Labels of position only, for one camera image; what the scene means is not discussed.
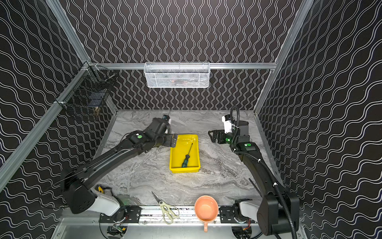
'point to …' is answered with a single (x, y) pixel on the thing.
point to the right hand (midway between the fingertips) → (217, 131)
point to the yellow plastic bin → (183, 148)
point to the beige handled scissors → (168, 212)
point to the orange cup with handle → (206, 209)
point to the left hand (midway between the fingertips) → (172, 136)
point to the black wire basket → (87, 91)
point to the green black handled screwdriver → (185, 163)
